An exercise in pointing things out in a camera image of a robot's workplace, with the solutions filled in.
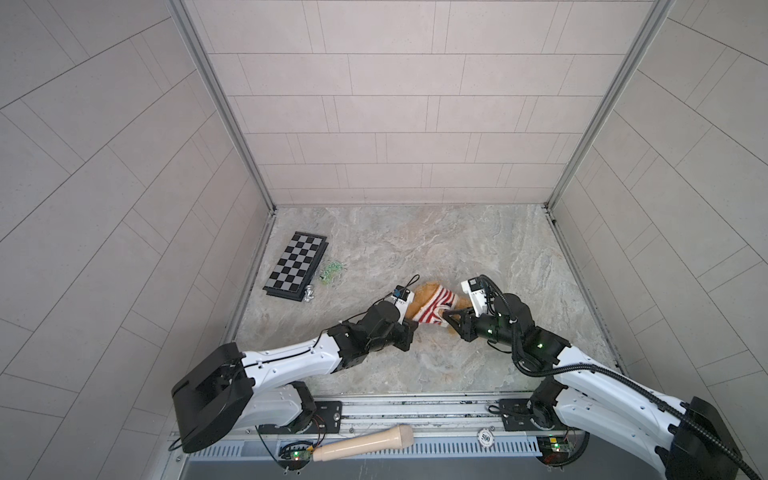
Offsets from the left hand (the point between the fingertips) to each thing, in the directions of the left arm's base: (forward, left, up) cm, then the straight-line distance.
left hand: (426, 327), depth 78 cm
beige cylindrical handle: (-24, +9, -3) cm, 26 cm away
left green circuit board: (-27, +30, -5) cm, 40 cm away
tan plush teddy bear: (+8, +1, +4) cm, 9 cm away
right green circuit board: (-26, -29, -8) cm, 40 cm away
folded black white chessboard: (+21, +40, -5) cm, 45 cm away
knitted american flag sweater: (+2, -1, +5) cm, 6 cm away
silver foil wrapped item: (+13, +35, -7) cm, 38 cm away
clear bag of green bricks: (+23, +29, -8) cm, 38 cm away
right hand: (0, -4, +4) cm, 6 cm away
